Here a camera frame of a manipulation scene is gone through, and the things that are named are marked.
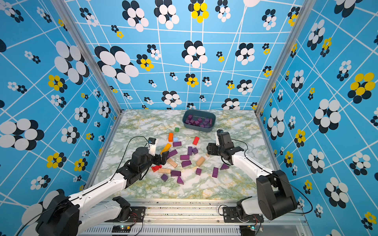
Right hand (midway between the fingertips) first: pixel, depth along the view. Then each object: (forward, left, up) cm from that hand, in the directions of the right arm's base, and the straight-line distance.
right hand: (214, 146), depth 90 cm
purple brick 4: (-8, +17, -8) cm, 20 cm away
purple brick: (+6, +25, -7) cm, 26 cm away
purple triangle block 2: (-19, +21, -6) cm, 28 cm away
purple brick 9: (+24, 0, -4) cm, 24 cm away
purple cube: (+1, +12, -7) cm, 14 cm away
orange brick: (+12, +29, -7) cm, 33 cm away
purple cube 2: (-13, +10, -7) cm, 18 cm away
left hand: (-4, +30, +5) cm, 31 cm away
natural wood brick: (-8, +26, -7) cm, 28 cm away
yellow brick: (+3, +31, -6) cm, 32 cm away
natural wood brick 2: (-13, +30, -7) cm, 34 cm away
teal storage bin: (+33, +11, -5) cm, 35 cm away
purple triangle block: (-10, -6, -7) cm, 14 cm away
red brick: (+10, +11, -7) cm, 17 cm away
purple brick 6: (0, +27, -8) cm, 28 cm away
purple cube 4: (+29, +16, -4) cm, 34 cm away
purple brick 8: (+26, +3, -6) cm, 27 cm away
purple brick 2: (-13, 0, -8) cm, 15 cm away
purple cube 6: (+24, +14, -4) cm, 28 cm away
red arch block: (-12, +35, -5) cm, 38 cm away
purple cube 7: (+24, +11, -5) cm, 27 cm away
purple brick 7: (+1, +15, -7) cm, 17 cm away
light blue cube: (+10, +26, -6) cm, 28 cm away
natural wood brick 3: (-6, +8, -7) cm, 13 cm away
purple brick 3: (-14, +24, -8) cm, 29 cm away
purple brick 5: (-3, +19, -8) cm, 20 cm away
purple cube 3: (-17, +30, -6) cm, 35 cm away
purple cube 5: (+24, +18, -4) cm, 30 cm away
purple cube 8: (+27, +8, -5) cm, 29 cm away
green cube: (+19, +26, -7) cm, 33 cm away
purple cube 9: (+21, +5, -6) cm, 23 cm away
